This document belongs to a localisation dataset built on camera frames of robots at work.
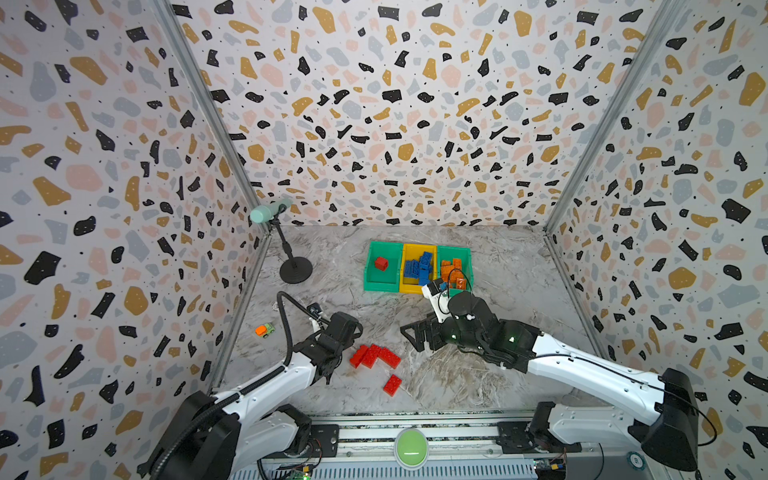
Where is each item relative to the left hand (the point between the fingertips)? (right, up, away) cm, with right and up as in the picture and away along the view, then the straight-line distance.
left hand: (346, 331), depth 87 cm
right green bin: (+33, +23, +19) cm, 45 cm away
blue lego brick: (+24, +14, +20) cm, 34 cm away
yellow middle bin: (+21, +24, +20) cm, 37 cm away
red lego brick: (+13, -7, -2) cm, 15 cm away
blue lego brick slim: (+19, +18, +16) cm, 30 cm away
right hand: (+21, +6, -15) cm, 26 cm away
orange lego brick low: (+37, +13, +15) cm, 42 cm away
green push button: (+19, -24, -16) cm, 34 cm away
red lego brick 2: (+8, -7, -1) cm, 10 cm away
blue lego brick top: (+25, +20, +19) cm, 37 cm away
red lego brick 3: (+4, -7, -1) cm, 8 cm away
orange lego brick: (+36, +19, +21) cm, 46 cm away
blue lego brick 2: (+21, +17, +16) cm, 32 cm away
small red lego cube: (+9, +19, +21) cm, 30 cm away
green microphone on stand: (-22, +17, +19) cm, 34 cm away
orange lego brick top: (+32, +17, +18) cm, 40 cm away
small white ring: (-10, +12, -25) cm, 29 cm away
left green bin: (+11, +13, +18) cm, 25 cm away
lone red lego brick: (+14, -13, -6) cm, 20 cm away
